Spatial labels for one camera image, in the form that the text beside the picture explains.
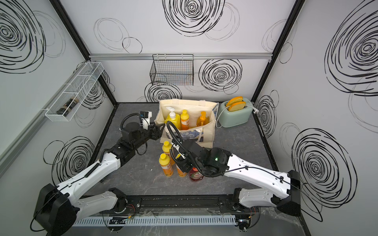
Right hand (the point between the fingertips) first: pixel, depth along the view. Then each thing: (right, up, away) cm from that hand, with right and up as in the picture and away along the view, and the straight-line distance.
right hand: (180, 157), depth 68 cm
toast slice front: (+34, +24, +26) cm, 49 cm away
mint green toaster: (+29, +17, +29) cm, 44 cm away
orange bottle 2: (-7, +4, +4) cm, 9 cm away
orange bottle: (+1, +17, +20) cm, 26 cm away
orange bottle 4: (-1, -12, +12) cm, 17 cm away
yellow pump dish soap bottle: (-5, +18, +16) cm, 25 cm away
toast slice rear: (+34, +30, +24) cm, 51 cm away
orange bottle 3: (-7, -2, +1) cm, 8 cm away
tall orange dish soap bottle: (+12, +17, +15) cm, 26 cm away
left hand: (-11, +15, +10) cm, 21 cm away
